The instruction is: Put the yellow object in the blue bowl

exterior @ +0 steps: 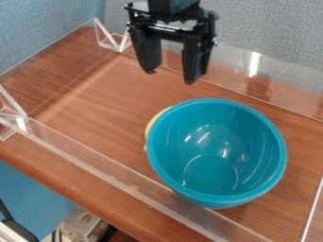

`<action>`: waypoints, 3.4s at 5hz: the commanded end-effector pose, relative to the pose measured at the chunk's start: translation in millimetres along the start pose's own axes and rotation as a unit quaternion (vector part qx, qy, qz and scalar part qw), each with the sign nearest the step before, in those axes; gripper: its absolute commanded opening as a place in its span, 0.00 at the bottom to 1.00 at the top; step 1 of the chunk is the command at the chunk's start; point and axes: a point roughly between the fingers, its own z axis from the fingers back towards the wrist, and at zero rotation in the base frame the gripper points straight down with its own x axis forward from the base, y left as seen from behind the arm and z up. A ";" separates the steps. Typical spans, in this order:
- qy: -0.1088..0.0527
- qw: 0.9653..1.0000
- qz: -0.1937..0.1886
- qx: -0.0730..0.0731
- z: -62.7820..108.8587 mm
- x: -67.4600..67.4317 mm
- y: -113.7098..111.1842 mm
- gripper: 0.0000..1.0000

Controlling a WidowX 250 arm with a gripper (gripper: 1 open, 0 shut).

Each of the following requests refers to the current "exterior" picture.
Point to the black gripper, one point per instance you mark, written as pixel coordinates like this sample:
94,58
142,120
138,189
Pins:
179,21

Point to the blue plastic bowl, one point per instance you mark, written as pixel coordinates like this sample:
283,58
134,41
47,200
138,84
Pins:
217,151

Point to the yellow object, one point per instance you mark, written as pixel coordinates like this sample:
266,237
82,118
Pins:
150,125

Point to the clear acrylic back barrier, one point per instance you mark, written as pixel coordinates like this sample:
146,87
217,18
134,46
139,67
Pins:
278,82

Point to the clear acrylic barrier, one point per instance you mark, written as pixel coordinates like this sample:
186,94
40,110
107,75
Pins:
138,204
278,82

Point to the clear acrylic front barrier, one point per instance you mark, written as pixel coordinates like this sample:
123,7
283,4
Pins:
138,204

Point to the white device below table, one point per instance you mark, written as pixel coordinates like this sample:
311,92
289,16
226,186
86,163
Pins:
80,227

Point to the clear acrylic corner bracket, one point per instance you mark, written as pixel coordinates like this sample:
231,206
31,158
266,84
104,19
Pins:
108,40

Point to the clear acrylic left bracket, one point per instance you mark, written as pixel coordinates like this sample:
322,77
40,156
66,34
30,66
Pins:
14,118

